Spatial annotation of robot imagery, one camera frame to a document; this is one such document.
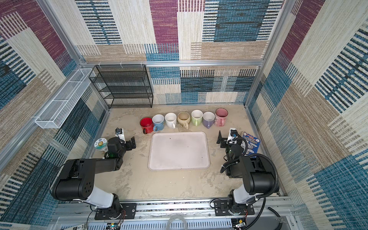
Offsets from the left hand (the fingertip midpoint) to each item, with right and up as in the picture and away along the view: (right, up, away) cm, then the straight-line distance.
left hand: (126, 137), depth 94 cm
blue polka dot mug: (+20, +10, +4) cm, 23 cm away
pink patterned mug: (+64, +15, +8) cm, 66 cm away
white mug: (+28, +12, +10) cm, 32 cm away
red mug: (+10, +9, +11) cm, 17 cm away
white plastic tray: (+34, -10, +4) cm, 35 cm away
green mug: (+46, +14, +8) cm, 49 cm away
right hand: (+65, +3, -5) cm, 65 cm away
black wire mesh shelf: (-9, +37, +16) cm, 41 cm away
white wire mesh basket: (-26, +16, -22) cm, 37 cm away
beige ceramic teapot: (+37, +12, +11) cm, 40 cm away
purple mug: (+55, +13, +13) cm, 58 cm away
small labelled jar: (-13, -3, -5) cm, 15 cm away
